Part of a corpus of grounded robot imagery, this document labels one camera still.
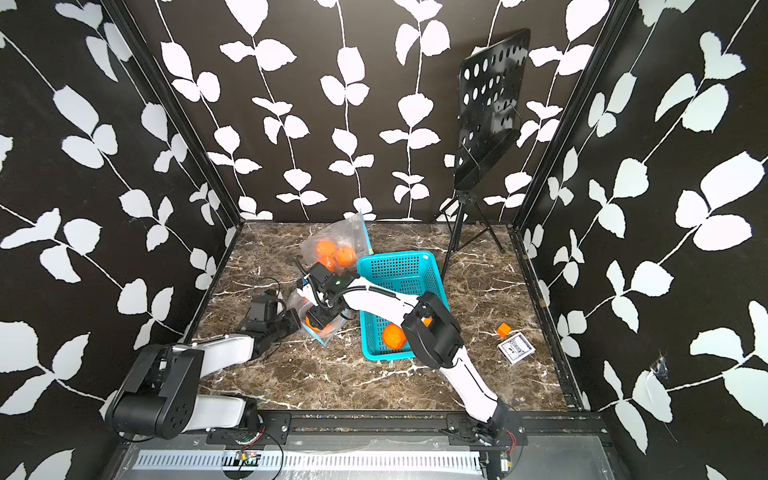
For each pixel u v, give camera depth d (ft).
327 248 3.39
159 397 1.41
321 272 2.39
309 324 2.81
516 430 2.40
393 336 2.75
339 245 3.63
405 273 3.39
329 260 3.21
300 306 2.82
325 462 2.30
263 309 2.35
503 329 2.97
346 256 3.32
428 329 1.76
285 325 2.68
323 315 2.60
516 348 2.83
